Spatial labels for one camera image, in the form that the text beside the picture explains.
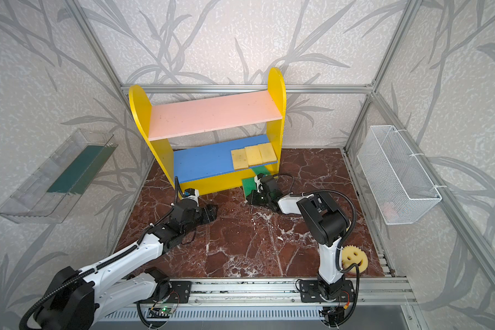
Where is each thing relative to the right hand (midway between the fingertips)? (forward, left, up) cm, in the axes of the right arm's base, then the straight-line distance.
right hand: (246, 191), depth 97 cm
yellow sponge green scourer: (+5, -1, -2) cm, 6 cm away
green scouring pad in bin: (-12, +49, +33) cm, 60 cm away
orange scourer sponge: (+12, +3, +11) cm, 16 cm away
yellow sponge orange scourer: (+14, -10, +12) cm, 21 cm away
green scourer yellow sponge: (+15, -7, -2) cm, 16 cm away
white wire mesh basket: (-19, -50, +31) cm, 61 cm away
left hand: (-10, +12, +7) cm, 17 cm away
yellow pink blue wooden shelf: (+38, +35, -3) cm, 52 cm away
